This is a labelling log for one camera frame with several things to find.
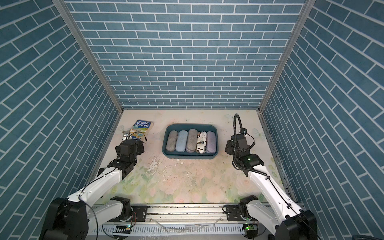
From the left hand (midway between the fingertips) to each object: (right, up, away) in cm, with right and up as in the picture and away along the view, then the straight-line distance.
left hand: (135, 142), depth 86 cm
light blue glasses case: (+26, 0, +8) cm, 27 cm away
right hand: (+58, 0, -3) cm, 58 cm away
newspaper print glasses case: (+39, -3, +6) cm, 39 cm away
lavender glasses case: (+45, -1, +8) cm, 46 cm away
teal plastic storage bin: (+38, +8, +23) cm, 45 cm away
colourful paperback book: (-5, +7, +19) cm, 21 cm away
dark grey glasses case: (+33, 0, +8) cm, 34 cm away
